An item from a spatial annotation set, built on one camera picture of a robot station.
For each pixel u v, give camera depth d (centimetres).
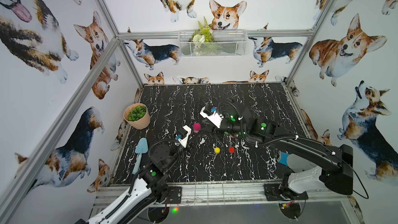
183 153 63
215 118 56
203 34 82
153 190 54
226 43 92
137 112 90
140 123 88
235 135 57
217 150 88
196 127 69
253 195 74
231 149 88
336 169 40
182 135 57
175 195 74
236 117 48
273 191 74
